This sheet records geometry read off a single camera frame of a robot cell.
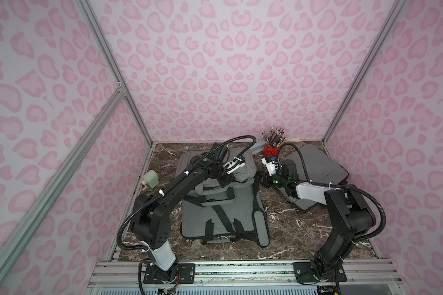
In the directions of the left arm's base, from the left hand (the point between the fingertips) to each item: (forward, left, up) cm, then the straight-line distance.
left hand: (233, 175), depth 84 cm
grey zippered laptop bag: (-1, -5, +1) cm, 5 cm away
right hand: (+5, -13, -7) cm, 15 cm away
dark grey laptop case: (+14, -49, -15) cm, 53 cm away
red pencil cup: (+23, -22, -9) cm, 33 cm away
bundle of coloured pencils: (+27, -25, -3) cm, 37 cm away
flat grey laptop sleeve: (-13, +4, -13) cm, 19 cm away
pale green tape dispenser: (+5, +42, -9) cm, 43 cm away
